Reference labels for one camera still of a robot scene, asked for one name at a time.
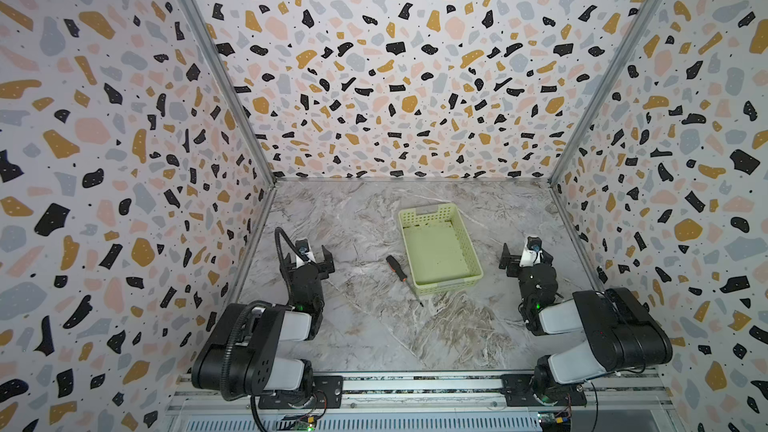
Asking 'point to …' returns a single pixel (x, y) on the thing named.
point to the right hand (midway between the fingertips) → (521, 240)
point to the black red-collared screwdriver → (396, 268)
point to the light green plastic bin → (439, 248)
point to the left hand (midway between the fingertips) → (305, 246)
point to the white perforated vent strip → (372, 423)
